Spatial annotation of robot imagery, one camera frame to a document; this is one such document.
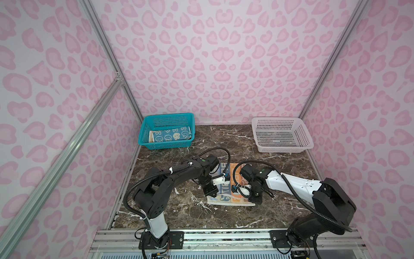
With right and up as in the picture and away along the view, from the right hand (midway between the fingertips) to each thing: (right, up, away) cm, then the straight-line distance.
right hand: (252, 196), depth 84 cm
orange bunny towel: (-62, +31, +25) cm, 74 cm away
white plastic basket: (+28, +33, +30) cm, 52 cm away
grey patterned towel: (-14, -1, +2) cm, 14 cm away
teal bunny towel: (-49, +33, +27) cm, 64 cm away
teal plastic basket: (-65, +41, +29) cm, 82 cm away
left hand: (-19, +2, 0) cm, 19 cm away
